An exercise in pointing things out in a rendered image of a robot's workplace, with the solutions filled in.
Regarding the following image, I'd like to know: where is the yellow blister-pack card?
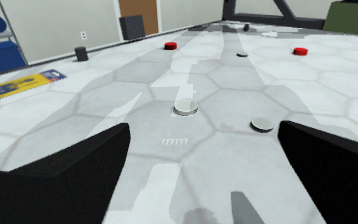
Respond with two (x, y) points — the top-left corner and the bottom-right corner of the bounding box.
(0, 66), (70, 100)

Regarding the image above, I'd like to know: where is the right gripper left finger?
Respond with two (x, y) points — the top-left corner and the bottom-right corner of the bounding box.
(0, 123), (131, 224)

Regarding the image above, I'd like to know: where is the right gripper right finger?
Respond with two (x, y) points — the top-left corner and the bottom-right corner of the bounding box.
(277, 121), (358, 224)

